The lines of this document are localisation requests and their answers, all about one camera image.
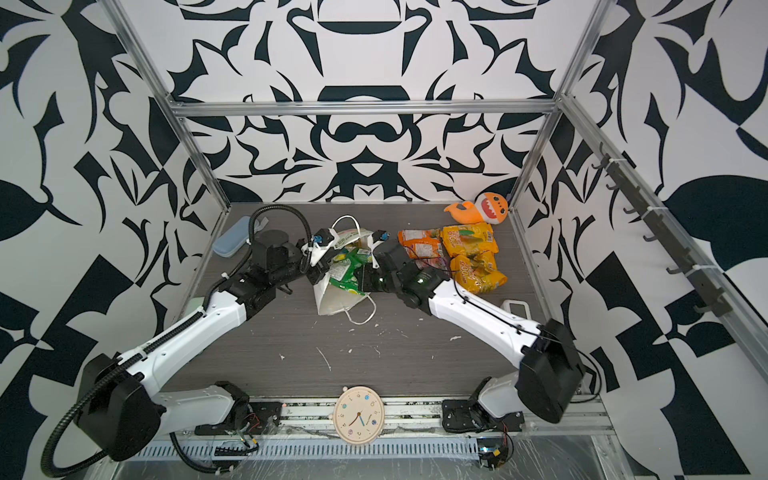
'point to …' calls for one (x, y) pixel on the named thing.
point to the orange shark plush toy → (490, 207)
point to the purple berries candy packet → (441, 262)
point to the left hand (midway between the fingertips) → (337, 241)
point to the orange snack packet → (421, 243)
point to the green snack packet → (343, 271)
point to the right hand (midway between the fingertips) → (355, 274)
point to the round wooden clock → (359, 415)
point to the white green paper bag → (331, 298)
